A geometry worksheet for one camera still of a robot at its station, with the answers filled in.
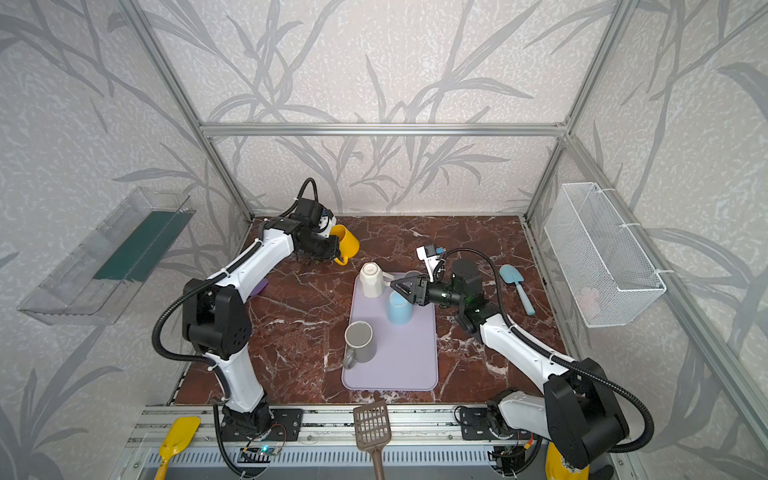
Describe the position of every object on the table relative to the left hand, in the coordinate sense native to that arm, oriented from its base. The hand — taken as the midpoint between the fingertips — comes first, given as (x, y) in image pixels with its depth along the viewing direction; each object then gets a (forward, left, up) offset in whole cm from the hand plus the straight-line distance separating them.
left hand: (343, 242), depth 91 cm
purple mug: (-6, -22, -8) cm, 24 cm away
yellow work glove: (-55, -54, -12) cm, 78 cm away
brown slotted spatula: (-48, -12, -13) cm, 51 cm away
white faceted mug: (-9, -9, -7) cm, 15 cm away
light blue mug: (-18, -18, -8) cm, 27 cm away
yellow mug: (+1, -1, -2) cm, 3 cm away
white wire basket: (-22, -61, +20) cm, 68 cm away
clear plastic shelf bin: (-24, +47, +16) cm, 55 cm away
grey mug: (-30, -8, -5) cm, 32 cm away
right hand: (-16, -17, +7) cm, 25 cm away
